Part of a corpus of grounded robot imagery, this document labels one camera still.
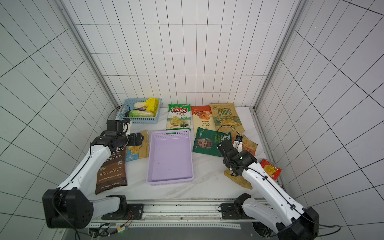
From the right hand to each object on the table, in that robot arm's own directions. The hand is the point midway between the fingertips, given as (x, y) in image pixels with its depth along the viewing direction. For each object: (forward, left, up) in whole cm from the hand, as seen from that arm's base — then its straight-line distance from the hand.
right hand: (228, 156), depth 78 cm
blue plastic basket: (+46, +75, -9) cm, 89 cm away
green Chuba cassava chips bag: (+37, +33, -13) cm, 52 cm away
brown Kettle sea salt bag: (-11, +64, -9) cm, 66 cm away
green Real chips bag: (+16, +11, -12) cm, 23 cm away
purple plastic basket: (+3, +34, -14) cm, 37 cm away
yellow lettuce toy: (+40, +53, -4) cm, 66 cm away
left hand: (+6, +54, +1) cm, 54 cm away
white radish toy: (+42, +64, -5) cm, 77 cm away
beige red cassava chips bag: (+38, +15, -13) cm, 43 cm away
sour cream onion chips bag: (+37, -3, -12) cm, 39 cm away
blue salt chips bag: (+5, +54, -11) cm, 56 cm away
